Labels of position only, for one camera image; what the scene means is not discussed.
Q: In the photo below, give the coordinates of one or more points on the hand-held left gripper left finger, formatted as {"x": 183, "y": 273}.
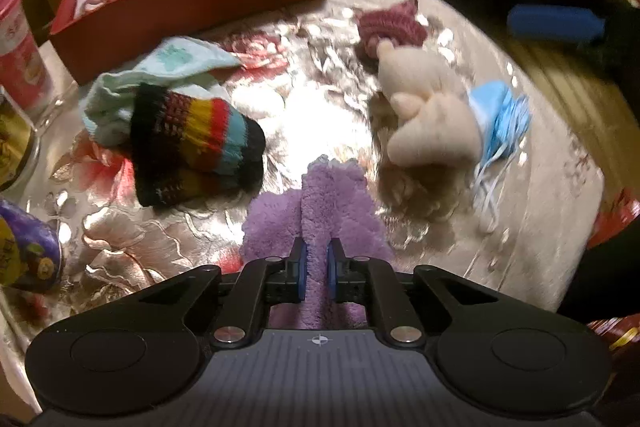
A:
{"x": 299, "y": 267}

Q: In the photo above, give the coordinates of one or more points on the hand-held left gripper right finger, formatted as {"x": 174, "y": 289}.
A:
{"x": 333, "y": 269}

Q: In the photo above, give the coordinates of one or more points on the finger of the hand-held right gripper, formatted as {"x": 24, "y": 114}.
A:
{"x": 550, "y": 24}

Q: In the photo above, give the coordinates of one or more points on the purple fuzzy cloth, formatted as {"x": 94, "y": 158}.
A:
{"x": 325, "y": 207}

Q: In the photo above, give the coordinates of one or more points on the blue face mask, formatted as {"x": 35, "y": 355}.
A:
{"x": 500, "y": 117}

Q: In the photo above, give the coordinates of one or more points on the beige plush toy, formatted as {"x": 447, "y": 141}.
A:
{"x": 425, "y": 117}

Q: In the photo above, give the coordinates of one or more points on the maroon knit hat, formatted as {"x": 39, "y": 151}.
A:
{"x": 390, "y": 24}

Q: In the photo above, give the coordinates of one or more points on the light green towel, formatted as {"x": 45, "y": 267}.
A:
{"x": 170, "y": 57}

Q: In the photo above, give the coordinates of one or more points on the red gold packet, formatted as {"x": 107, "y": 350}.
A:
{"x": 617, "y": 217}
{"x": 617, "y": 332}

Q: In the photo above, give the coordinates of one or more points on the purple snack packet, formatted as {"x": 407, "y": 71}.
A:
{"x": 30, "y": 247}

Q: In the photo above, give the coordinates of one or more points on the clear glass jar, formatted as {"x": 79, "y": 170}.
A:
{"x": 15, "y": 142}

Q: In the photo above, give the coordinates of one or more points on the pink paper cup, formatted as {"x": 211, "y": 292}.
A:
{"x": 20, "y": 57}

